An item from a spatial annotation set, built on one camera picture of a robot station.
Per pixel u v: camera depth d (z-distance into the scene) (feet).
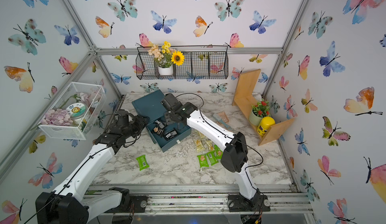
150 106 2.82
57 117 1.95
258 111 2.84
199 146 3.00
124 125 2.01
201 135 3.15
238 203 2.42
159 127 2.71
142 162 2.84
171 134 2.65
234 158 1.85
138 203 2.43
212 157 2.89
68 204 1.25
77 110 2.15
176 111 1.90
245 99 3.54
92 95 2.59
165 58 2.84
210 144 2.99
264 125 2.76
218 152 2.92
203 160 2.84
